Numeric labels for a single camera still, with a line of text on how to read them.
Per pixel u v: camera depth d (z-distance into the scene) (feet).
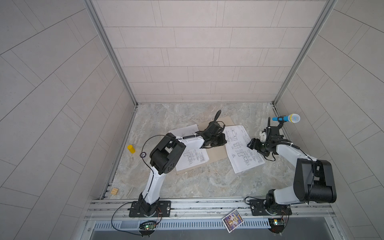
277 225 2.23
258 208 2.33
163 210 2.32
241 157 2.91
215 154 2.92
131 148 2.95
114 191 2.47
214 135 2.48
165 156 1.71
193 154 2.92
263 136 2.76
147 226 2.12
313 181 1.41
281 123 2.80
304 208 2.38
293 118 2.53
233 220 2.19
